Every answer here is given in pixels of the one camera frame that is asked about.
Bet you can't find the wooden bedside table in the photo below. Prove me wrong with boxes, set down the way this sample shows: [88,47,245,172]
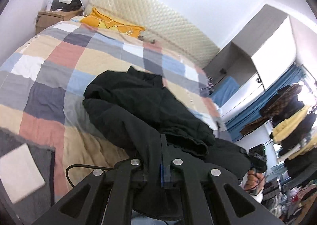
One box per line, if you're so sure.
[35,9,83,34]

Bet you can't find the white paper sheet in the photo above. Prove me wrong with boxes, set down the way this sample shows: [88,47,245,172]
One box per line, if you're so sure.
[1,143,45,204]

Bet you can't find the cream quilted headboard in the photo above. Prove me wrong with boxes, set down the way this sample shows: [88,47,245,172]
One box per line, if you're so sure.
[85,0,220,68]

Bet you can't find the plaid patchwork bed quilt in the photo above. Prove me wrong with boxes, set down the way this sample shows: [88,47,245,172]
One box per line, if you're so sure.
[1,21,226,200]

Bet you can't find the person's right hand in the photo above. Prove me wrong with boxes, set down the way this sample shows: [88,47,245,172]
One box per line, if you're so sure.
[244,170,265,191]

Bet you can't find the grey white wardrobe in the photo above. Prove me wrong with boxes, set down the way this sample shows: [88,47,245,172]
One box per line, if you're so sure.
[204,5,296,122]

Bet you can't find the white spray bottle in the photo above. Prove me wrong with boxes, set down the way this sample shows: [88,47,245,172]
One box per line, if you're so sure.
[45,0,54,12]

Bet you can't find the hanging clothes pile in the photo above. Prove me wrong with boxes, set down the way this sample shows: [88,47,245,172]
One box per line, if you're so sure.
[240,83,316,192]

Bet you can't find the yellow pillow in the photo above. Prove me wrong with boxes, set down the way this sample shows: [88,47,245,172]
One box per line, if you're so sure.
[80,8,146,38]

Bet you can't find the black bag on nightstand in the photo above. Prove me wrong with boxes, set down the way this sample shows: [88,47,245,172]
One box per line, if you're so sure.
[51,0,82,12]

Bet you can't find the blue curtain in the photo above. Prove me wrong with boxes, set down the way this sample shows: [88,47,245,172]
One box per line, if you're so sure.
[226,64,304,142]

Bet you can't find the blue cloth on chair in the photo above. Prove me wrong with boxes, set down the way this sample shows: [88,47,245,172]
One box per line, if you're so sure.
[211,76,240,107]

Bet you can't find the grey fleece blanket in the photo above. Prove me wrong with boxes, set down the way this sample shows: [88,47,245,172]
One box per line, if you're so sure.
[1,128,55,224]

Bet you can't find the black puffer jacket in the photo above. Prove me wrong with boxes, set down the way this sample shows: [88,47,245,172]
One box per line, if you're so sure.
[82,65,252,222]

